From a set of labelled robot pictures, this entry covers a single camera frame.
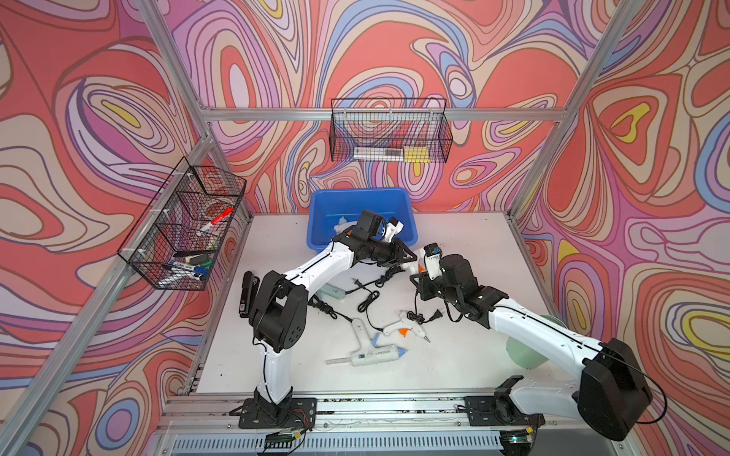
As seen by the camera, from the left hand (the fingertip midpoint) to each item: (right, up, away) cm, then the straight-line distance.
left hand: (417, 260), depth 82 cm
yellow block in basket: (+1, +34, +9) cm, 35 cm away
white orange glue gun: (0, -2, 0) cm, 2 cm away
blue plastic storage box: (-31, +20, +32) cm, 48 cm away
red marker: (-55, +12, -5) cm, 56 cm away
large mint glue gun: (-27, -11, +13) cm, 32 cm away
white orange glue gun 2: (-3, -21, +6) cm, 22 cm away
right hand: (0, -7, +2) cm, 7 cm away
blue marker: (-58, -2, -10) cm, 59 cm away
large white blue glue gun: (-14, -27, -2) cm, 30 cm away
